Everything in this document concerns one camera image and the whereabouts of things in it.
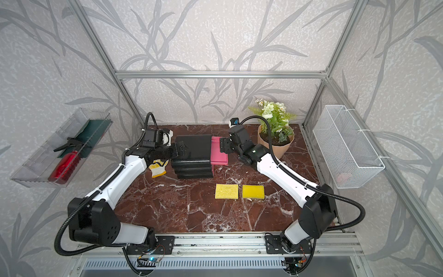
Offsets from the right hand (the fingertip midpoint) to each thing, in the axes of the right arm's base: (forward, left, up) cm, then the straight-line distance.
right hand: (227, 138), depth 80 cm
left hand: (-2, +22, -6) cm, 23 cm away
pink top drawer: (-2, +6, -13) cm, 15 cm away
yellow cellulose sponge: (-16, +3, -24) cm, 29 cm away
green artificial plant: (+9, -26, +3) cm, 27 cm away
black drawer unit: (-9, +14, -10) cm, 19 cm away
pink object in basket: (-19, -48, -5) cm, 52 cm away
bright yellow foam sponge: (-16, -15, -25) cm, 33 cm away
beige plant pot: (+7, -29, -12) cm, 33 cm away
